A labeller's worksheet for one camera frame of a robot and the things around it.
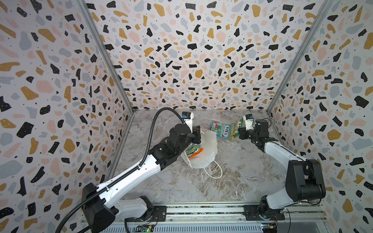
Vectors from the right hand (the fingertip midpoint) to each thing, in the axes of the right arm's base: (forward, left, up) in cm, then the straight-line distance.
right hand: (238, 125), depth 91 cm
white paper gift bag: (-10, +19, -4) cm, 22 cm away
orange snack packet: (-13, +23, -9) cm, 28 cm away
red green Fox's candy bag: (+7, +7, -14) cm, 17 cm away
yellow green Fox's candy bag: (+3, +1, -6) cm, 7 cm away
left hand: (-14, +24, +18) cm, 33 cm away
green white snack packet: (-13, +29, -7) cm, 32 cm away
